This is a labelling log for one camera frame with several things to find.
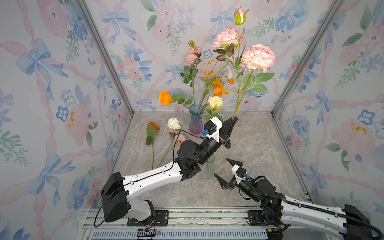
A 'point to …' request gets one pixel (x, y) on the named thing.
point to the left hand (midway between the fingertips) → (235, 116)
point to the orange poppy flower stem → (205, 92)
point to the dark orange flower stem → (152, 130)
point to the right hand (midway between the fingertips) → (221, 165)
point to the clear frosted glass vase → (207, 167)
